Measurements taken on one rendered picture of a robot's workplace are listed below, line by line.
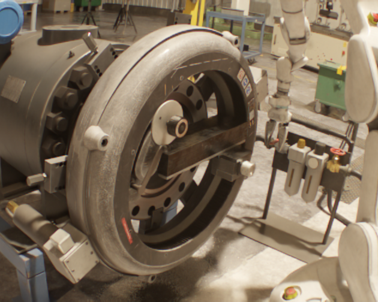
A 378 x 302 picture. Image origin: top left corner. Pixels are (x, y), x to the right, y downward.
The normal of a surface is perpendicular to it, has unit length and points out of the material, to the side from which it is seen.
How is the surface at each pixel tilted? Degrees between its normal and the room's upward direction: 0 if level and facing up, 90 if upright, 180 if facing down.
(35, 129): 80
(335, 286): 0
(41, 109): 66
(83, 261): 90
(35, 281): 90
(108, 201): 90
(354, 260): 90
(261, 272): 0
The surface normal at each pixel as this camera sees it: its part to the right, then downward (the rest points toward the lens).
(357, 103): -0.98, -0.02
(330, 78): -0.56, 0.27
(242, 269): 0.11, -0.92
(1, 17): 0.78, 0.31
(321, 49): -0.81, 0.16
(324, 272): 0.21, 0.05
